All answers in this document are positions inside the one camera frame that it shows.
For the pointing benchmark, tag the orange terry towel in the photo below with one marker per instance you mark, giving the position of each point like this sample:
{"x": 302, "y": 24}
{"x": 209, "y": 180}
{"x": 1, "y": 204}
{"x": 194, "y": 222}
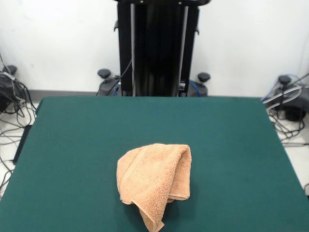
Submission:
{"x": 149, "y": 174}

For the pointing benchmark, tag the black stand base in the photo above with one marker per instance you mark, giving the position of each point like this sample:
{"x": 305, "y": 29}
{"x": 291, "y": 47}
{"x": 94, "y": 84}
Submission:
{"x": 6, "y": 96}
{"x": 293, "y": 108}

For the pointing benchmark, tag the dark green table cloth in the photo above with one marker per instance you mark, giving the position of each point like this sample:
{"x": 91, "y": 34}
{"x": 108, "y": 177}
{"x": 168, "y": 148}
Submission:
{"x": 72, "y": 169}

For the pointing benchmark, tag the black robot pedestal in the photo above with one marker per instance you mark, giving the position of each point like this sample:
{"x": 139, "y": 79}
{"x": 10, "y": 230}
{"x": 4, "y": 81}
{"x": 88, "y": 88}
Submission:
{"x": 157, "y": 48}

